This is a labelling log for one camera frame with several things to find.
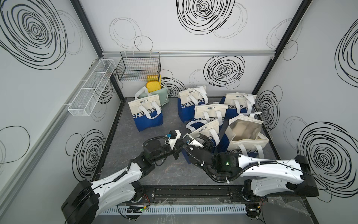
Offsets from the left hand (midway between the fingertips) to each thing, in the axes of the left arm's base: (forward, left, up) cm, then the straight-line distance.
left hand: (188, 142), depth 71 cm
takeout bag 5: (+31, -1, 0) cm, 31 cm away
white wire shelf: (+16, +55, +11) cm, 58 cm away
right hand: (0, -4, +2) cm, 5 cm away
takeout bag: (+14, -39, -16) cm, 44 cm away
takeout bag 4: (+20, +25, -1) cm, 32 cm away
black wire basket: (+94, +49, -17) cm, 108 cm away
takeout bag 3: (+20, -14, +1) cm, 24 cm away
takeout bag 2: (+5, -11, +3) cm, 12 cm away
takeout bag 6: (+27, -32, +1) cm, 42 cm away
